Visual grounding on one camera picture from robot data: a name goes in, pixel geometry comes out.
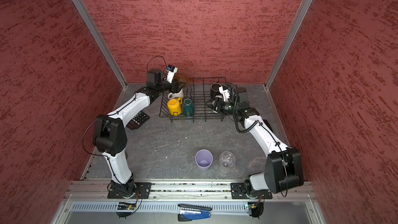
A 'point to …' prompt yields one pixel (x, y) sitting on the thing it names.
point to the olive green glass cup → (185, 80)
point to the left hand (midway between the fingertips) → (181, 83)
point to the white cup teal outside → (188, 107)
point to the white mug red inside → (180, 94)
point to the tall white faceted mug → (214, 108)
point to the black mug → (214, 89)
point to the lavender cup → (203, 159)
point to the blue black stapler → (188, 212)
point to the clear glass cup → (227, 159)
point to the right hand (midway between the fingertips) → (206, 107)
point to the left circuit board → (124, 206)
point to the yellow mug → (174, 106)
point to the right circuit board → (255, 209)
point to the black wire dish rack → (199, 91)
